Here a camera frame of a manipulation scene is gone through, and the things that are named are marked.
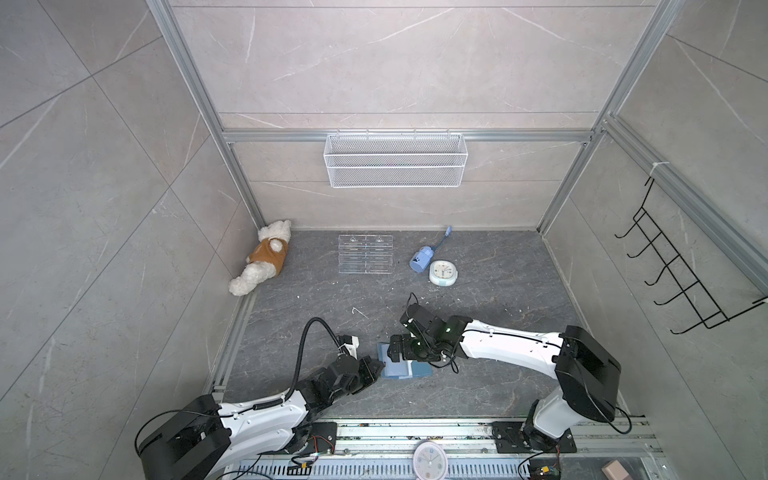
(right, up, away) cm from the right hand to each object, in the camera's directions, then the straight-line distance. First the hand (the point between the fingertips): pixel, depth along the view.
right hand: (400, 352), depth 83 cm
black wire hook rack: (+62, +18, -19) cm, 67 cm away
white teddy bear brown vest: (-45, +26, +17) cm, 55 cm away
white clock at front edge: (+7, -21, -14) cm, 26 cm away
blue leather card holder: (+1, -5, 0) cm, 5 cm away
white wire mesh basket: (-1, +61, +19) cm, 63 cm away
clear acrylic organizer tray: (-12, +28, +24) cm, 39 cm away
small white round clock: (+16, +21, +21) cm, 34 cm away
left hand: (-4, -2, -1) cm, 4 cm away
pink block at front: (+49, -22, -15) cm, 56 cm away
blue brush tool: (+9, +27, +23) cm, 37 cm away
